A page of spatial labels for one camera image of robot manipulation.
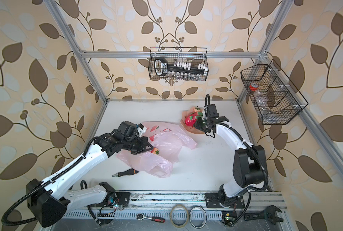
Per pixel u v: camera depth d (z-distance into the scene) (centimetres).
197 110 104
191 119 96
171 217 71
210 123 64
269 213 69
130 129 60
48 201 38
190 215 66
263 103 74
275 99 75
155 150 88
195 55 91
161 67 85
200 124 79
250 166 44
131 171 82
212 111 69
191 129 93
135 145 63
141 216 69
